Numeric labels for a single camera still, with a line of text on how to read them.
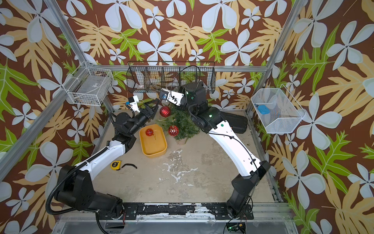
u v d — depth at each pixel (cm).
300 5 68
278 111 84
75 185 43
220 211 74
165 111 70
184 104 56
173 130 67
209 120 45
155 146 96
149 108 64
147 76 96
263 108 86
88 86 86
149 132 101
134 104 68
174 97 54
